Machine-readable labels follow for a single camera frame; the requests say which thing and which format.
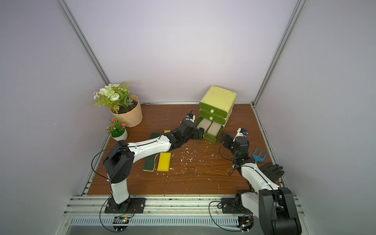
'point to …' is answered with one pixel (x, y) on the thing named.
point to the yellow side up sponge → (167, 131)
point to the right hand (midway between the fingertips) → (229, 133)
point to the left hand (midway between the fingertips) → (200, 128)
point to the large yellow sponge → (163, 164)
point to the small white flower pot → (123, 137)
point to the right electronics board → (246, 222)
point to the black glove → (273, 172)
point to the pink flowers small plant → (116, 128)
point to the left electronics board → (120, 220)
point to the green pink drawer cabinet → (221, 98)
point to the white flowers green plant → (117, 96)
